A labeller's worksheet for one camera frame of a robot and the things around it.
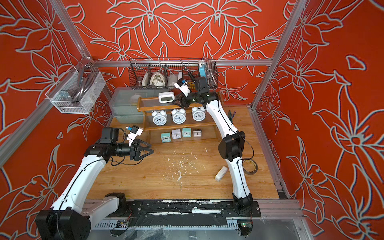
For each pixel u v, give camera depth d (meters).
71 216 0.37
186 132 0.97
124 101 0.94
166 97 0.80
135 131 0.64
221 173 0.81
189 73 0.95
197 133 0.97
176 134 0.96
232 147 0.57
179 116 0.86
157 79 0.90
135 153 0.62
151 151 0.66
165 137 0.95
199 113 0.88
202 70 0.83
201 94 0.69
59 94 0.69
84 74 0.79
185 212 0.73
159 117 0.85
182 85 0.73
